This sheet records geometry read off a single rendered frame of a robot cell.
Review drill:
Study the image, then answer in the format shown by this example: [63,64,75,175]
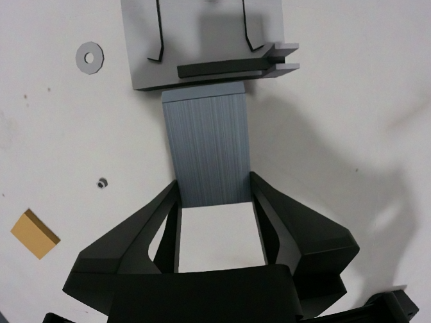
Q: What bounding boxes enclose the tan flat rectangular plate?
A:
[10,210,61,260]

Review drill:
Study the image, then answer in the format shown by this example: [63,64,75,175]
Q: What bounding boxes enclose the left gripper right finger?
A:
[249,171,360,284]

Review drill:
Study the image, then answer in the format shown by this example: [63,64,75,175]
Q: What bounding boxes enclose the grey metal washer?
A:
[76,42,105,75]

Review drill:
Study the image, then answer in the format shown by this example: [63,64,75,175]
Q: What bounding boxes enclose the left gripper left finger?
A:
[71,179,182,274]

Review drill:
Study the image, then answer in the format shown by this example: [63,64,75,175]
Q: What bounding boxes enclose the grey hex nut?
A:
[96,179,108,190]

